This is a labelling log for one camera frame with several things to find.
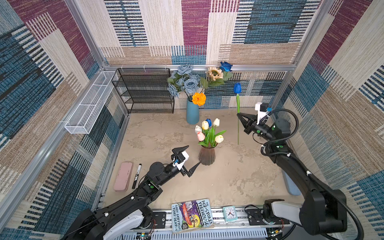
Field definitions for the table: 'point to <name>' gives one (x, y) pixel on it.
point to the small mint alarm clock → (230, 213)
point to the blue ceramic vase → (192, 112)
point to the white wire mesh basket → (80, 122)
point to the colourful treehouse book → (188, 216)
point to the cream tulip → (216, 122)
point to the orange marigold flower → (199, 99)
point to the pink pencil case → (123, 176)
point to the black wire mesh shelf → (145, 86)
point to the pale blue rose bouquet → (182, 80)
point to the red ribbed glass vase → (207, 155)
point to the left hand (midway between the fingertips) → (193, 151)
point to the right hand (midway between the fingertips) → (237, 116)
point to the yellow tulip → (205, 125)
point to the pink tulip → (201, 136)
